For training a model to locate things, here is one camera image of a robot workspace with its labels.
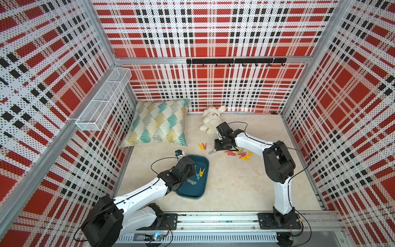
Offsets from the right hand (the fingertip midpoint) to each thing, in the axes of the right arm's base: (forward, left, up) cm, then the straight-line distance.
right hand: (219, 145), depth 96 cm
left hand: (-14, +15, +2) cm, 21 cm away
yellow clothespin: (-16, +11, -3) cm, 20 cm away
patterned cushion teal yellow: (+9, +37, +12) cm, 40 cm away
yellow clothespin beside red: (+3, +11, -4) cm, 12 cm away
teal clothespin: (-18, +13, -4) cm, 22 cm away
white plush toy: (+17, +4, +6) cm, 18 cm away
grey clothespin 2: (-22, +16, -3) cm, 28 cm away
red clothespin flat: (-2, -8, -5) cm, 9 cm away
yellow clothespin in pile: (-6, -17, -5) cm, 18 cm away
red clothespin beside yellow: (+2, +9, -5) cm, 11 cm away
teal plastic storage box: (-26, +14, 0) cm, 29 cm away
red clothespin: (-4, -15, -5) cm, 16 cm away
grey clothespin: (-2, +4, -4) cm, 7 cm away
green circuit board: (-47, +32, -3) cm, 57 cm away
